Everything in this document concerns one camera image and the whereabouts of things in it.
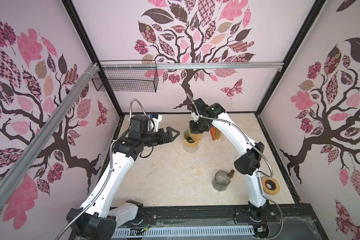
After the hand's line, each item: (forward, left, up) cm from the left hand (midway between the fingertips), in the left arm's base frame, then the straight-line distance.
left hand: (173, 137), depth 70 cm
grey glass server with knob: (-9, -28, -32) cm, 44 cm away
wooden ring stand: (-14, -55, -29) cm, 64 cm away
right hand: (+12, -10, -9) cm, 18 cm away
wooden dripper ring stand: (+8, -10, -20) cm, 24 cm away
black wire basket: (+46, +31, +5) cm, 56 cm away
